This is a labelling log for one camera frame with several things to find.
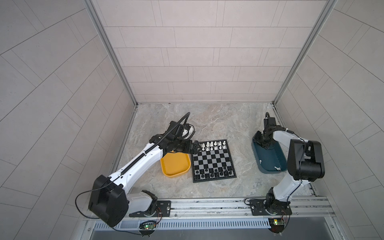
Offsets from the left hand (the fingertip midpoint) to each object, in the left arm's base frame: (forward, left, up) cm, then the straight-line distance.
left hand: (198, 146), depth 77 cm
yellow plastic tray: (-4, +14, -13) cm, 19 cm away
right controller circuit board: (-32, -37, -14) cm, 51 cm away
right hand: (+13, -36, -14) cm, 41 cm away
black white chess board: (-3, -9, -13) cm, 16 cm away
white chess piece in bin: (-3, -36, -12) cm, 38 cm away
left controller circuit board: (-34, +22, -11) cm, 42 cm away
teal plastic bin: (-1, -44, -17) cm, 47 cm away
